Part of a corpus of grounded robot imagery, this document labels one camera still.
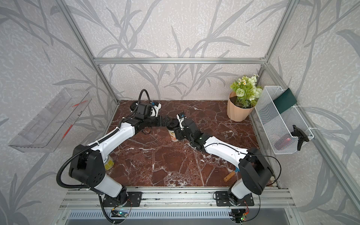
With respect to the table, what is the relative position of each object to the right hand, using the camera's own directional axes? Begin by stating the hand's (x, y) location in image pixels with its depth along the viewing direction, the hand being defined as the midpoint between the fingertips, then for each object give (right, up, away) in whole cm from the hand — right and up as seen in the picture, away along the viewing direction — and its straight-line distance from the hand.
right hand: (178, 126), depth 84 cm
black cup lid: (-3, +1, 0) cm, 4 cm away
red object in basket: (+50, -6, -21) cm, 55 cm away
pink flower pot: (+39, +8, +14) cm, 43 cm away
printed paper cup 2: (-4, -7, +5) cm, 9 cm away
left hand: (-7, +4, +2) cm, 8 cm away
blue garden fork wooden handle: (+30, -29, -4) cm, 42 cm away
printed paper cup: (-33, +10, +10) cm, 35 cm away
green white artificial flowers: (+43, +22, +3) cm, 49 cm away
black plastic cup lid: (-31, +13, +10) cm, 35 cm away
